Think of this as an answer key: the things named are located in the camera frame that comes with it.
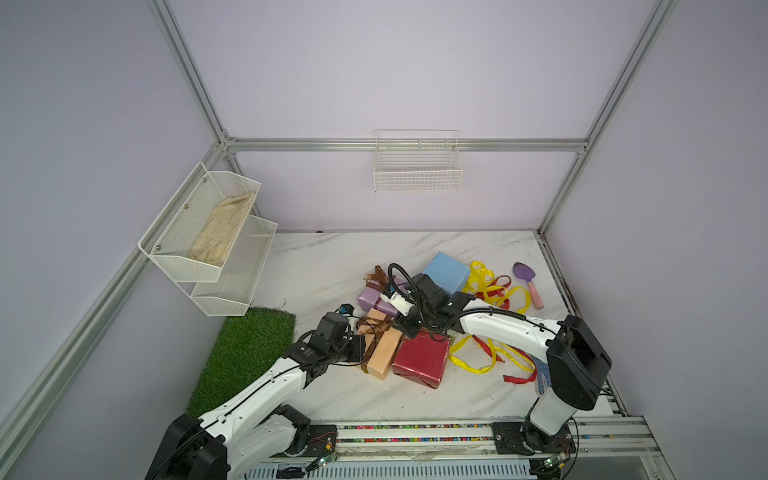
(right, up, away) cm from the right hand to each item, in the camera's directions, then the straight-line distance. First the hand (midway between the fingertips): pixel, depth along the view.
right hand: (400, 321), depth 86 cm
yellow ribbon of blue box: (+29, +11, +18) cm, 36 cm away
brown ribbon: (-7, -2, 0) cm, 7 cm away
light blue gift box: (+17, +13, +15) cm, 26 cm away
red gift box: (+6, -9, -6) cm, 12 cm away
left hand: (-10, -7, -2) cm, 13 cm away
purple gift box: (-10, +5, +6) cm, 13 cm away
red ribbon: (+34, +8, +17) cm, 39 cm away
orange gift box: (-6, -6, -1) cm, 8 cm away
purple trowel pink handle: (+47, +13, +21) cm, 53 cm away
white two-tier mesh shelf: (-50, +22, -9) cm, 56 cm away
